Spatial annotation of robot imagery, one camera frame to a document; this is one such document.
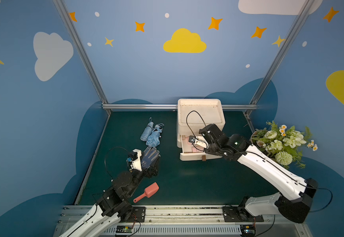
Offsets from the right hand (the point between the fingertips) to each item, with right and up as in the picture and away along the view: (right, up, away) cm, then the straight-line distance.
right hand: (213, 136), depth 74 cm
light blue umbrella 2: (-34, -4, +24) cm, 42 cm away
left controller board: (-45, -46, -3) cm, 64 cm away
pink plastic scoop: (-34, -32, +6) cm, 47 cm away
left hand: (-31, -9, -4) cm, 33 cm away
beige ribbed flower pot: (+25, -2, +10) cm, 27 cm away
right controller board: (+17, -48, -1) cm, 51 cm away
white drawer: (-10, -13, +10) cm, 19 cm away
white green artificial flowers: (+31, -3, -7) cm, 32 cm away
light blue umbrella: (-39, +1, +30) cm, 49 cm away
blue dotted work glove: (-36, -14, +22) cm, 45 cm away
